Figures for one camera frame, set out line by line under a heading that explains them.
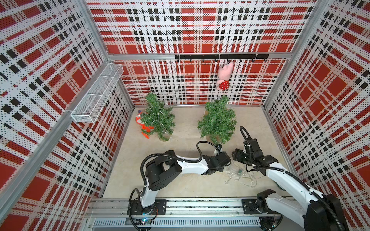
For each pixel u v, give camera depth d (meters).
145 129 1.02
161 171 0.48
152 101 0.73
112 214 0.72
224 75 0.93
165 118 0.88
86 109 0.69
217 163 0.68
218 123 0.83
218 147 0.80
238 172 0.84
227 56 0.89
